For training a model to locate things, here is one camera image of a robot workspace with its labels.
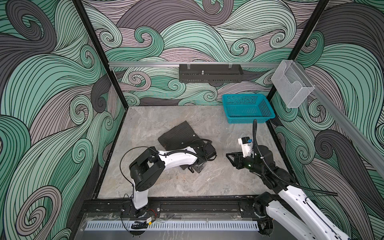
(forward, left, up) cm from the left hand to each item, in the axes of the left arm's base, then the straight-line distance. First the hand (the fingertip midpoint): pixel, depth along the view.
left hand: (192, 159), depth 87 cm
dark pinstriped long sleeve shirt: (+17, +8, -1) cm, 18 cm away
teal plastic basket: (+46, -43, -3) cm, 63 cm away
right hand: (-3, -18, +14) cm, 23 cm away
